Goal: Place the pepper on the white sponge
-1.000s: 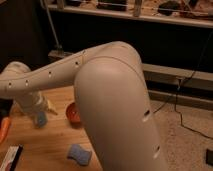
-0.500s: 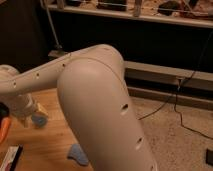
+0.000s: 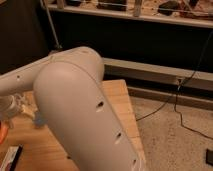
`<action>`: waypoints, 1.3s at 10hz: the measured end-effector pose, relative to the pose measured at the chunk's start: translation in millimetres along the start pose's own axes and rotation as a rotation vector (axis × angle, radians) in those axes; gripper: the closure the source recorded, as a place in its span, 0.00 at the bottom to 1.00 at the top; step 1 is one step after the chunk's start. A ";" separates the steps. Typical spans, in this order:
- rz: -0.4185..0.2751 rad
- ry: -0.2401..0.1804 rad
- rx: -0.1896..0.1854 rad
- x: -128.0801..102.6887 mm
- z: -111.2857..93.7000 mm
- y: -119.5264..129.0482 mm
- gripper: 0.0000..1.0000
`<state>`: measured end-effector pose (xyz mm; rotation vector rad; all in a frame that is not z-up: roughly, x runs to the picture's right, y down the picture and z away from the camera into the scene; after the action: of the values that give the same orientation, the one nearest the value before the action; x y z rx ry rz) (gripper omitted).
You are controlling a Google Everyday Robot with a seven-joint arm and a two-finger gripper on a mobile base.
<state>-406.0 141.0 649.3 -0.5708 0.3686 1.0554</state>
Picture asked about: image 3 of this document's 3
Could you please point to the orange pepper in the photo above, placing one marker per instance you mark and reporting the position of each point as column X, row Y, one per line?
column 3, row 131

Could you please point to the white shelf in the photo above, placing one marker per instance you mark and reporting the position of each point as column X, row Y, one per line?
column 195, row 13

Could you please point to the metal pole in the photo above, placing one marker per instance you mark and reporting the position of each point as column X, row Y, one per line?
column 57, row 44

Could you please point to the black box on floor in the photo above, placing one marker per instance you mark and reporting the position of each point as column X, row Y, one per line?
column 209, row 157

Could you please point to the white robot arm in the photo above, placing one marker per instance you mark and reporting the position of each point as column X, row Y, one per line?
column 68, row 93

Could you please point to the blue cup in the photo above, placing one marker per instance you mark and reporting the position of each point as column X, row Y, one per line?
column 39, row 120

